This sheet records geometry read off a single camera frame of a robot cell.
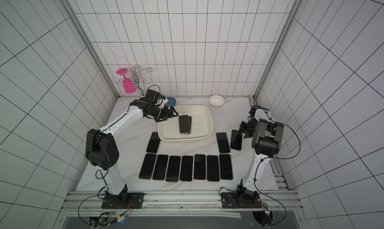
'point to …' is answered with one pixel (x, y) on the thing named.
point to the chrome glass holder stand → (137, 72)
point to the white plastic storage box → (201, 126)
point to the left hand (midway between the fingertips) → (171, 118)
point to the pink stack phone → (184, 124)
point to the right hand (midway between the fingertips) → (237, 131)
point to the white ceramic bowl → (216, 100)
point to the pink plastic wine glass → (128, 84)
